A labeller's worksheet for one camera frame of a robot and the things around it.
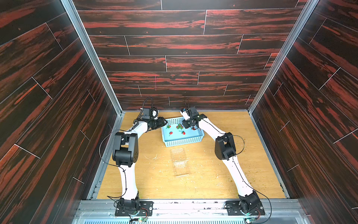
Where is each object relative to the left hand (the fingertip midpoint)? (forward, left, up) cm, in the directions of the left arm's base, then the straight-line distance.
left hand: (165, 122), depth 102 cm
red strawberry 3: (-4, -14, -7) cm, 16 cm away
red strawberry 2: (+2, -10, -7) cm, 12 cm away
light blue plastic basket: (-5, -7, -8) cm, 12 cm away
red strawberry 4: (-7, -20, +2) cm, 22 cm away
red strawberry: (+1, -2, -7) cm, 7 cm away
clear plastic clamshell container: (-28, -12, -7) cm, 31 cm away
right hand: (+7, -17, -7) cm, 19 cm away
